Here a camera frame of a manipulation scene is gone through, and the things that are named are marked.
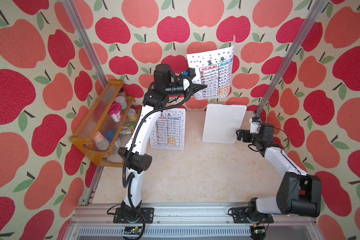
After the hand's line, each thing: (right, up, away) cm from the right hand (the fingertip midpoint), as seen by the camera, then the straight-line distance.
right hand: (246, 134), depth 89 cm
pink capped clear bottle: (-82, -3, -12) cm, 83 cm away
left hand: (-29, +21, -27) cm, 45 cm away
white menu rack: (-47, +1, +4) cm, 48 cm away
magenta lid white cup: (-79, +14, -1) cm, 80 cm away
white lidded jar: (-80, +23, +11) cm, 84 cm away
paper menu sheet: (-48, +3, +2) cm, 48 cm away
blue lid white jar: (-85, -1, +4) cm, 85 cm away
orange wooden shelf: (-86, +6, +7) cm, 87 cm away
